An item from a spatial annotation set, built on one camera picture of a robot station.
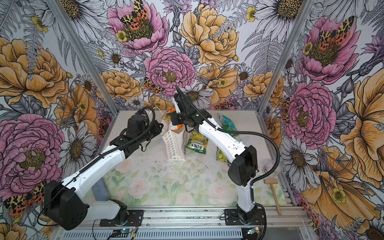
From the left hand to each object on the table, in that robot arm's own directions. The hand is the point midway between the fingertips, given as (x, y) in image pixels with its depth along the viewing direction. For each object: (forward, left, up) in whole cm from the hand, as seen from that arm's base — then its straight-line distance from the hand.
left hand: (164, 129), depth 81 cm
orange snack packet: (+5, -2, +5) cm, 7 cm away
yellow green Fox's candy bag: (-5, -32, -20) cm, 39 cm away
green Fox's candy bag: (+5, -19, -20) cm, 28 cm away
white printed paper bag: (-5, -6, -6) cm, 10 cm away
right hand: (+3, -5, +3) cm, 7 cm away
